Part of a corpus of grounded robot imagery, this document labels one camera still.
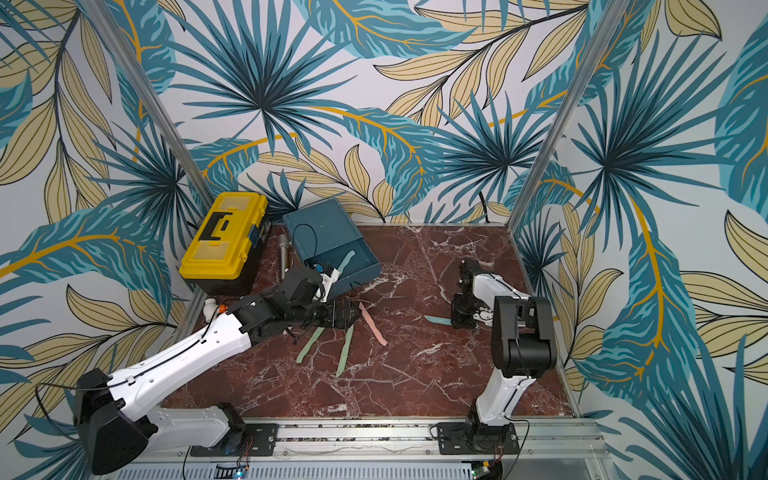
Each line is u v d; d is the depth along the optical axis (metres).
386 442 0.75
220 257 0.88
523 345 0.49
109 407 0.38
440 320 0.95
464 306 0.81
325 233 0.90
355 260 0.90
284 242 1.10
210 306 0.93
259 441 0.73
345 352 0.88
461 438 0.73
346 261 0.89
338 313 0.65
